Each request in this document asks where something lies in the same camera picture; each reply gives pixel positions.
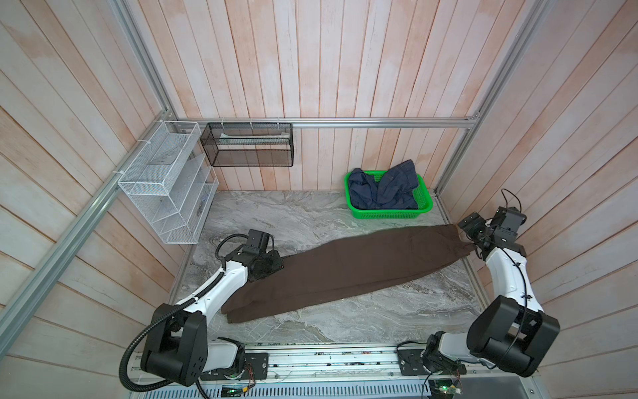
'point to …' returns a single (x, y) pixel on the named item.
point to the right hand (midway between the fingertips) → (473, 222)
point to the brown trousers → (344, 266)
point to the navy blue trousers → (395, 190)
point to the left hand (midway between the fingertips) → (279, 268)
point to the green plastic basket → (424, 205)
